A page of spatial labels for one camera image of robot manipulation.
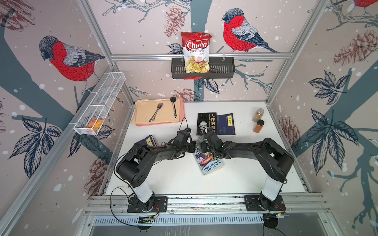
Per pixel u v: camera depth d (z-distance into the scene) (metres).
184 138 0.75
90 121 0.71
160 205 0.73
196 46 0.82
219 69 1.07
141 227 0.67
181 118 1.14
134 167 0.46
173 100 1.21
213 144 0.72
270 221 0.69
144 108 1.19
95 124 0.65
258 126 0.96
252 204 0.73
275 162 0.48
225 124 1.04
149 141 0.92
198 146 0.89
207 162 0.86
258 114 1.03
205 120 1.08
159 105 1.19
